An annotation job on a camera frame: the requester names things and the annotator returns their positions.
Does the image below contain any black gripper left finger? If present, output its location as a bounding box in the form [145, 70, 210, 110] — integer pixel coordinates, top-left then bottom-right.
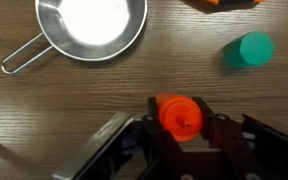
[141, 96, 189, 180]

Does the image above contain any wooden table with black frame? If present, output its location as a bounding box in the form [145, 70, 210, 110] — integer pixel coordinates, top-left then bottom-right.
[0, 0, 288, 180]

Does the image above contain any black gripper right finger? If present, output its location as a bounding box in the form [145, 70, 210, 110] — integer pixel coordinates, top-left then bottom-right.
[192, 96, 253, 180]

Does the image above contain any silver pan with wire handle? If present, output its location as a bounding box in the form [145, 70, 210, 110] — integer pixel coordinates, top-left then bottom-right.
[1, 0, 149, 75]

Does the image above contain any folded orange cloth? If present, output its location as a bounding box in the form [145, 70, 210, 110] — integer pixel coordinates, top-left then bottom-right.
[180, 0, 268, 7]

